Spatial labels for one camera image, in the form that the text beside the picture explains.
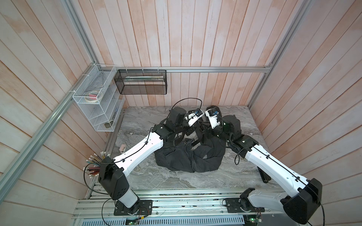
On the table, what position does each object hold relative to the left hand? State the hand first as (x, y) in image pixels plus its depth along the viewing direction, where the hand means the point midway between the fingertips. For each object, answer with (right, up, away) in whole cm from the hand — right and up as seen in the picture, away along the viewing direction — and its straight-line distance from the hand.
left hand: (195, 122), depth 76 cm
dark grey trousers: (-6, -18, +8) cm, 21 cm away
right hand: (+4, 0, 0) cm, 4 cm away
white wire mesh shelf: (-52, +4, +2) cm, 52 cm away
